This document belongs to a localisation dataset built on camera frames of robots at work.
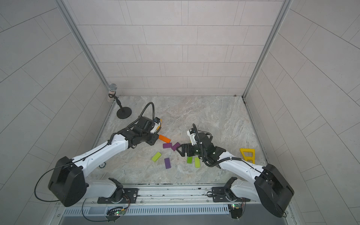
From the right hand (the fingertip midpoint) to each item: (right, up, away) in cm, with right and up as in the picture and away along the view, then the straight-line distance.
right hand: (182, 149), depth 80 cm
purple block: (-10, -1, +10) cm, 14 cm away
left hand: (-15, +7, +5) cm, 18 cm away
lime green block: (-16, -6, +5) cm, 18 cm away
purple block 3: (-9, -9, +3) cm, 13 cm away
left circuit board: (-32, -26, -14) cm, 44 cm away
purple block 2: (-5, -2, +9) cm, 11 cm away
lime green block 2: (+9, -9, +3) cm, 13 cm away
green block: (+4, -8, +4) cm, 10 cm away
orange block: (-12, +3, +12) cm, 17 cm away
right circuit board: (+27, -27, -11) cm, 40 cm away
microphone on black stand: (-45, +20, +25) cm, 56 cm away
